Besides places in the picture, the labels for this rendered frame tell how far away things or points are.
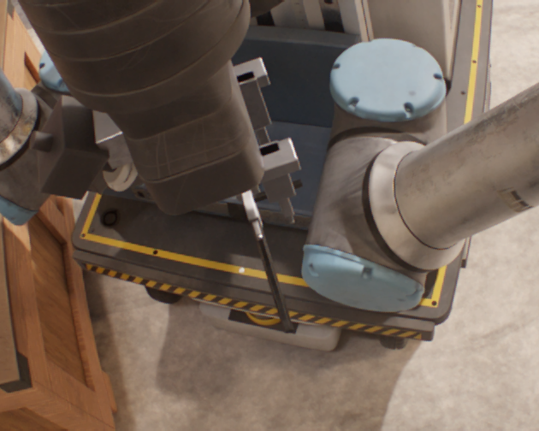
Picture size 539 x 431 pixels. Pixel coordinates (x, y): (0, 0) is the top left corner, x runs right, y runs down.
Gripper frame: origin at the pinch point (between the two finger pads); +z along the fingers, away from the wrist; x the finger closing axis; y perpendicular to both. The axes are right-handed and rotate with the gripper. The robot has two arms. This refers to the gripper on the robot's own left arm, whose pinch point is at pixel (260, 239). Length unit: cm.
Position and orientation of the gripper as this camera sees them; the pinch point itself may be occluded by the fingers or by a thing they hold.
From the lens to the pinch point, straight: 36.1
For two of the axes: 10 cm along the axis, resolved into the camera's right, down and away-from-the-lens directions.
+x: -1.8, -4.9, -8.5
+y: -9.5, 3.2, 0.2
